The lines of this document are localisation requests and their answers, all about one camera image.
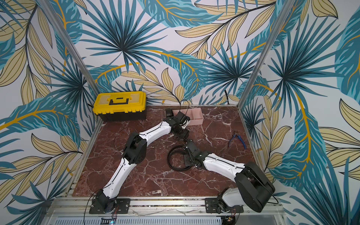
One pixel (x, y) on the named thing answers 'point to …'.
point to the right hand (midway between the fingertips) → (188, 158)
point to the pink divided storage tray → (196, 115)
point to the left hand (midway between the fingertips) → (184, 134)
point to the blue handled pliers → (239, 136)
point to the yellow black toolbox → (125, 106)
